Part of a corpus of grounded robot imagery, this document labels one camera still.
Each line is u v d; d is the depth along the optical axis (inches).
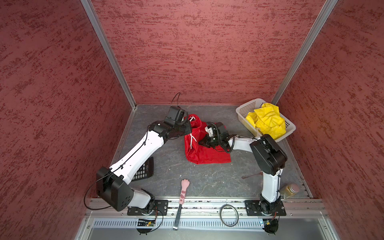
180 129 25.4
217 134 31.0
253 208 29.1
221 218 27.9
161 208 29.3
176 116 22.9
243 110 43.3
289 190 28.3
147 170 33.4
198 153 36.0
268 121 38.0
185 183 31.8
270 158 20.3
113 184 15.3
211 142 33.4
